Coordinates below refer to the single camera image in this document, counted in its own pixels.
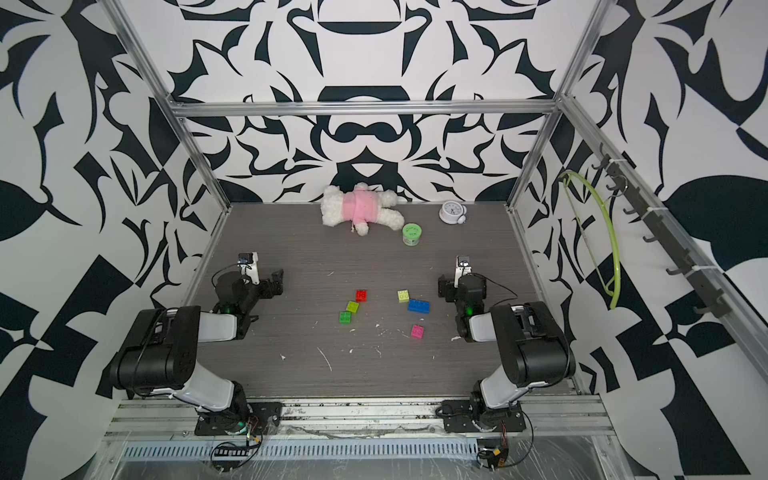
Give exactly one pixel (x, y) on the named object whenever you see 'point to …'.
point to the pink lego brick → (417, 332)
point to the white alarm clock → (453, 212)
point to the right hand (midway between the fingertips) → (461, 270)
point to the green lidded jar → (411, 233)
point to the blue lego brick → (419, 306)
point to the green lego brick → (345, 317)
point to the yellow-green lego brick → (403, 296)
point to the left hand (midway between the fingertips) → (263, 266)
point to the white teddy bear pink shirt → (360, 206)
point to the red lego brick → (361, 296)
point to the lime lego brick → (353, 307)
